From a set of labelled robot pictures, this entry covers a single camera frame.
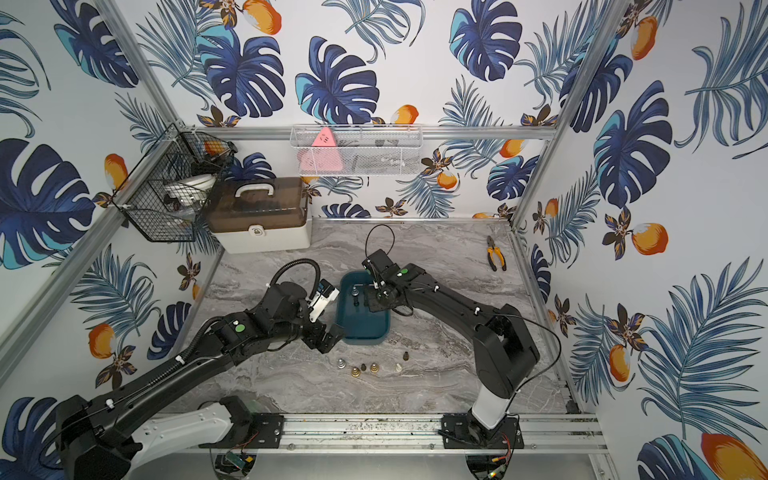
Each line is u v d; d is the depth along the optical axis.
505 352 0.45
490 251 1.10
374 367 0.83
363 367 0.85
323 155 0.90
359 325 0.95
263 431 0.73
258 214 1.00
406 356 0.86
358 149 1.01
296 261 0.56
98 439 0.39
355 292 0.98
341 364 0.85
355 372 0.83
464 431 0.75
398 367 0.84
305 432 0.76
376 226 1.21
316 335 0.65
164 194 0.88
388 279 0.63
